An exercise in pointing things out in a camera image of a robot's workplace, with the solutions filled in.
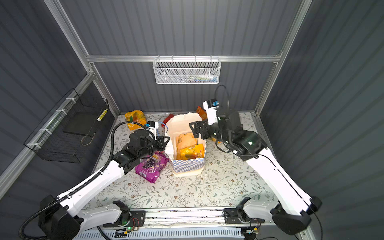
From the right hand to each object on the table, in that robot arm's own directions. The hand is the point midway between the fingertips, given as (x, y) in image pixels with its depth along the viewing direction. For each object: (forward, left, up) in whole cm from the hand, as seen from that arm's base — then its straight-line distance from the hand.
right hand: (198, 124), depth 63 cm
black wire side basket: (+5, +66, -8) cm, 67 cm away
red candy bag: (+35, +24, -34) cm, 55 cm away
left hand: (+3, +14, -14) cm, 20 cm away
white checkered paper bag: (+14, +12, -16) cm, 24 cm away
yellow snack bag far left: (+36, +48, -32) cm, 68 cm away
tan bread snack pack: (+14, +9, -32) cm, 36 cm away
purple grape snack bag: (-5, +28, -32) cm, 43 cm away
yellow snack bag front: (+3, +3, -28) cm, 28 cm away
